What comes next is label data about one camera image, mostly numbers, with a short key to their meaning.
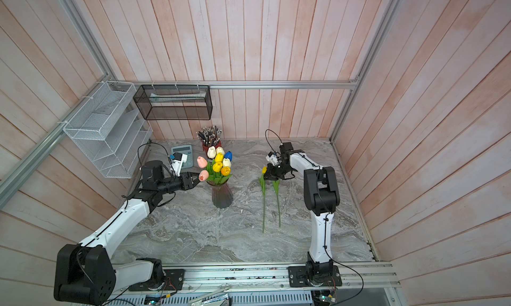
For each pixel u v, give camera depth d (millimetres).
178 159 729
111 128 732
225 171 687
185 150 1114
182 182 712
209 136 981
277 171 883
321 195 572
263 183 954
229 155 749
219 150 761
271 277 752
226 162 726
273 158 954
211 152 743
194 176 732
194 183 729
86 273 395
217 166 714
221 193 940
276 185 995
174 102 1069
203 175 694
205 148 1010
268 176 900
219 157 732
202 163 716
